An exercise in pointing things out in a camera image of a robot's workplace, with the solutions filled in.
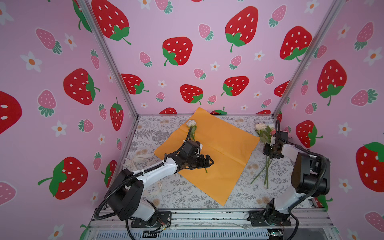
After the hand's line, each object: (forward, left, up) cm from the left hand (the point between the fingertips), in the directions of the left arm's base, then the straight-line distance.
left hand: (209, 163), depth 82 cm
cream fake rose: (+30, -42, -8) cm, 52 cm away
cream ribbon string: (+7, +45, -11) cm, 47 cm away
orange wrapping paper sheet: (+18, -15, -11) cm, 26 cm away
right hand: (+13, -39, -8) cm, 42 cm away
